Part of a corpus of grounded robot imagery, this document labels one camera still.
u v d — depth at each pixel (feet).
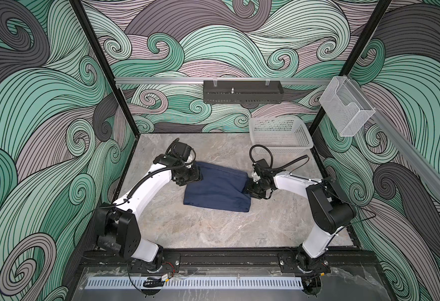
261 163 2.58
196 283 2.29
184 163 2.39
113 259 2.43
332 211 1.54
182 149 2.16
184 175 2.25
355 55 2.74
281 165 2.24
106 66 2.88
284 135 3.92
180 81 6.18
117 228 1.35
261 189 2.60
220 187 3.07
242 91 3.13
